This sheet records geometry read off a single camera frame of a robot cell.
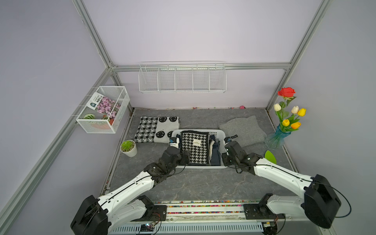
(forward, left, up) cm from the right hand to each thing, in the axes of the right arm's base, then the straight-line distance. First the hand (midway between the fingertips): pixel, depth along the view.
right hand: (224, 154), depth 86 cm
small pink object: (+49, -24, -9) cm, 55 cm away
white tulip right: (+15, -38, +22) cm, 46 cm away
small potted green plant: (+5, +58, 0) cm, 58 cm away
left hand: (-2, +23, +5) cm, 23 cm away
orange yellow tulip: (+4, -32, +23) cm, 39 cm away
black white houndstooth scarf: (+8, +16, 0) cm, 18 cm away
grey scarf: (+22, -20, -5) cm, 31 cm away
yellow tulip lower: (+7, -29, +22) cm, 37 cm away
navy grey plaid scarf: (+4, +5, -4) cm, 7 cm away
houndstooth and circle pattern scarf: (+21, +45, -4) cm, 50 cm away
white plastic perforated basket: (+14, +1, 0) cm, 14 cm away
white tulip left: (+19, -30, +20) cm, 41 cm away
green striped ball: (+8, +69, +26) cm, 74 cm away
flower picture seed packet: (+15, +65, +27) cm, 72 cm away
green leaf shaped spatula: (+3, -31, -8) cm, 32 cm away
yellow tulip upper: (+13, -40, +21) cm, 48 cm away
